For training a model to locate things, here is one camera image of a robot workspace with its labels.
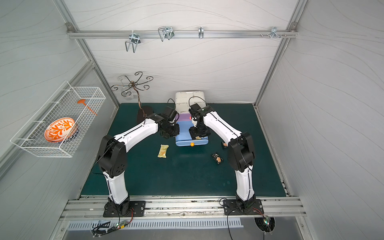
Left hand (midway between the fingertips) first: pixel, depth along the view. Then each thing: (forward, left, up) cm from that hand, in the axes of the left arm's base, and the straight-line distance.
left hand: (179, 134), depth 90 cm
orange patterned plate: (-15, +48, +23) cm, 56 cm away
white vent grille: (-46, +40, -11) cm, 62 cm away
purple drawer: (+6, -3, +9) cm, 11 cm away
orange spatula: (+6, +51, +21) cm, 55 cm away
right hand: (-1, -12, +1) cm, 12 cm away
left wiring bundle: (-48, +34, -11) cm, 60 cm away
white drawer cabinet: (+19, -2, +11) cm, 22 cm away
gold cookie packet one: (-7, +11, -10) cm, 16 cm away
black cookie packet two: (-11, -24, -10) cm, 28 cm away
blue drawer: (-1, -3, -3) cm, 4 cm away
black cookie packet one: (-2, -29, -9) cm, 30 cm away
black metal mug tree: (+22, +28, +21) cm, 41 cm away
